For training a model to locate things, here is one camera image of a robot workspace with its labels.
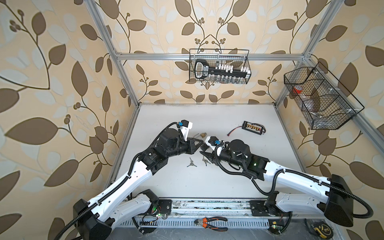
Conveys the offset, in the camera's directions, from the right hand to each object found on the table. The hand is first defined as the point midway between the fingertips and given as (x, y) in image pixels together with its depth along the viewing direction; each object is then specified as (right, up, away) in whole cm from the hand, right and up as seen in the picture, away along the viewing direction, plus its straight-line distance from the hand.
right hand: (204, 147), depth 71 cm
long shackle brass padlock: (+1, +3, +31) cm, 32 cm away
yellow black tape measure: (+53, -36, -4) cm, 65 cm away
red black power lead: (+18, +3, +32) cm, 37 cm away
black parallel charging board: (+36, +7, +34) cm, 50 cm away
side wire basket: (+60, +21, +2) cm, 64 cm away
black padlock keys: (-7, -14, +19) cm, 24 cm away
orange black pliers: (0, -36, 0) cm, 36 cm away
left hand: (0, +3, -4) cm, 5 cm away
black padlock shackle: (0, 0, -2) cm, 2 cm away
